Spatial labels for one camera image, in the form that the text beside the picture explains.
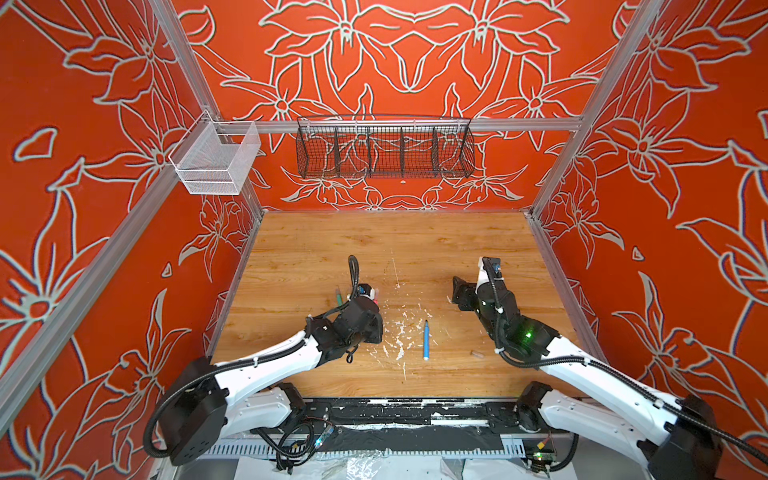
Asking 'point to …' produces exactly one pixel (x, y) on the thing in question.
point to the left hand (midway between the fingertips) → (382, 321)
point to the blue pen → (426, 340)
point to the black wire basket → (385, 146)
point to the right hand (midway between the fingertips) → (460, 277)
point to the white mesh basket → (214, 157)
